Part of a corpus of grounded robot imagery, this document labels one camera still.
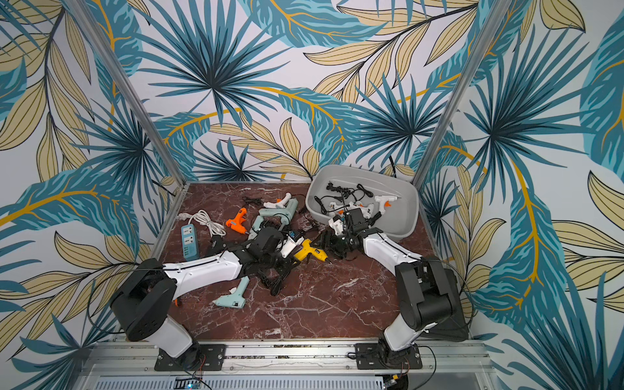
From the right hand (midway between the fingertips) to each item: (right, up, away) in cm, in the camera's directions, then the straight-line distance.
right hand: (317, 247), depth 88 cm
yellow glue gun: (-4, 0, -2) cm, 4 cm away
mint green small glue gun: (-27, -17, -4) cm, 33 cm away
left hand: (-8, -5, -1) cm, 9 cm away
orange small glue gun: (-34, +8, +16) cm, 38 cm away
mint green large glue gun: (-13, +12, +16) cm, 24 cm away
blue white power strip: (-50, +1, +8) cm, 51 cm away
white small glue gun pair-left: (+30, +18, +24) cm, 43 cm away
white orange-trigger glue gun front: (+9, +14, +16) cm, 23 cm away
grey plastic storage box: (+7, +23, +29) cm, 38 cm away
